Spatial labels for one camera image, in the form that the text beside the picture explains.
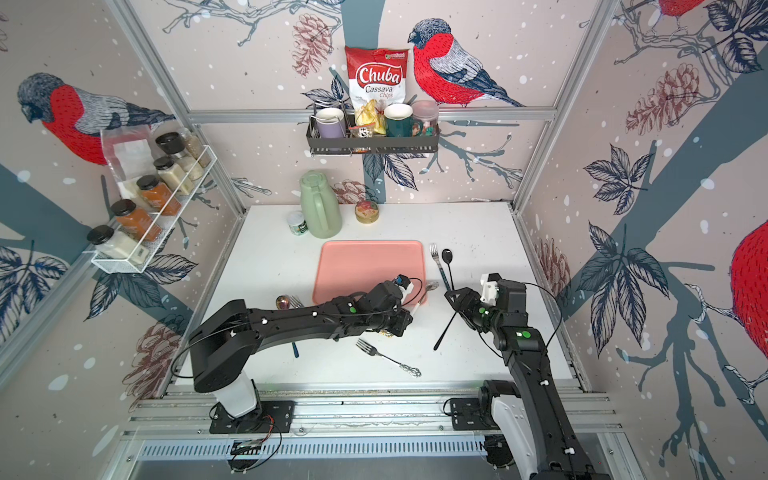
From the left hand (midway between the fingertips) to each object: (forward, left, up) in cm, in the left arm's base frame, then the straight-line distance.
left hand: (418, 317), depth 81 cm
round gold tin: (+46, +17, -6) cm, 50 cm away
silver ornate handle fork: (-7, +13, -9) cm, 17 cm away
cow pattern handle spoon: (+11, -5, -3) cm, 12 cm away
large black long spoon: (-1, -8, -9) cm, 13 cm away
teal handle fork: (+30, -8, -9) cm, 32 cm away
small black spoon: (+26, -12, -8) cm, 30 cm away
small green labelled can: (+39, +43, -5) cm, 59 cm away
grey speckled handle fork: (+8, +38, -8) cm, 40 cm away
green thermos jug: (+33, +31, +10) cm, 46 cm away
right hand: (+4, -9, +5) cm, 11 cm away
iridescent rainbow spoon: (+8, +42, -8) cm, 43 cm away
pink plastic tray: (+23, +22, -10) cm, 34 cm away
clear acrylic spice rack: (+26, +64, +22) cm, 72 cm away
